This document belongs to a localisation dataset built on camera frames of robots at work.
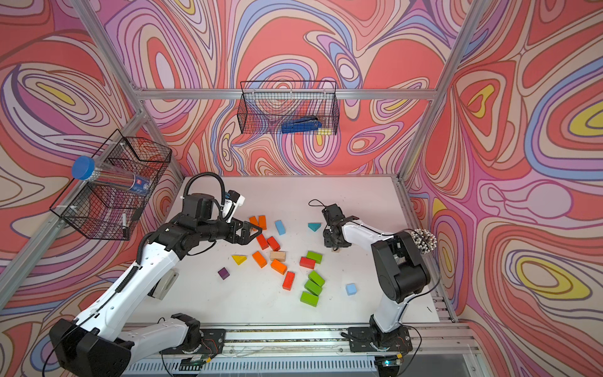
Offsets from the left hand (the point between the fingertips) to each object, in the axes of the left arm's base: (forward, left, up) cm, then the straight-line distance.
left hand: (254, 227), depth 73 cm
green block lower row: (-14, -18, -24) cm, 33 cm away
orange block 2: (+17, +2, -21) cm, 27 cm away
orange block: (+18, +7, -22) cm, 29 cm away
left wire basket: (+7, +48, +3) cm, 49 cm away
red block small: (-1, -17, -23) cm, 29 cm away
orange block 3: (0, +2, -23) cm, 23 cm away
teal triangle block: (+15, -20, -21) cm, 33 cm away
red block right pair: (+6, -3, -21) cm, 22 cm away
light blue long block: (+15, -6, -23) cm, 28 cm away
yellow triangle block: (0, +10, -22) cm, 24 cm away
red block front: (-9, -10, -22) cm, 25 cm away
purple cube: (-6, +14, -22) cm, 27 cm away
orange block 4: (-3, -6, -24) cm, 25 cm away
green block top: (+1, -21, -22) cm, 31 cm away
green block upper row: (-8, -20, -22) cm, 31 cm away
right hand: (+6, -29, -23) cm, 38 cm away
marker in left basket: (-1, +40, +1) cm, 40 cm away
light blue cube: (-12, -33, -22) cm, 41 cm away
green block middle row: (-11, -19, -22) cm, 31 cm away
